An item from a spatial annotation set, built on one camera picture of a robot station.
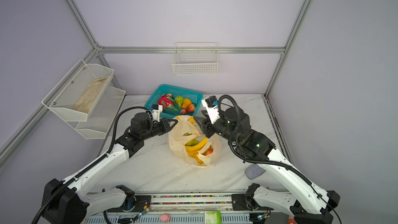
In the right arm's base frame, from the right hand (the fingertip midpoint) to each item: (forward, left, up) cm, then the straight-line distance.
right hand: (194, 115), depth 60 cm
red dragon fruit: (+36, +24, -30) cm, 53 cm away
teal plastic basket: (+41, +4, -32) cm, 52 cm away
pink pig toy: (-30, +14, -37) cm, 50 cm away
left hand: (+7, +10, -14) cm, 19 cm away
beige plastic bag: (+5, +9, -20) cm, 23 cm away
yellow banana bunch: (+1, +4, -35) cm, 35 cm away
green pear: (+40, +15, -33) cm, 54 cm away
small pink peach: (+31, +13, -36) cm, 49 cm away
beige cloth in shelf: (+14, +56, -8) cm, 59 cm away
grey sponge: (-9, -29, -37) cm, 48 cm away
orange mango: (+37, +11, -33) cm, 51 cm away
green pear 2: (+6, +4, -34) cm, 35 cm away
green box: (-29, -7, -37) cm, 48 cm away
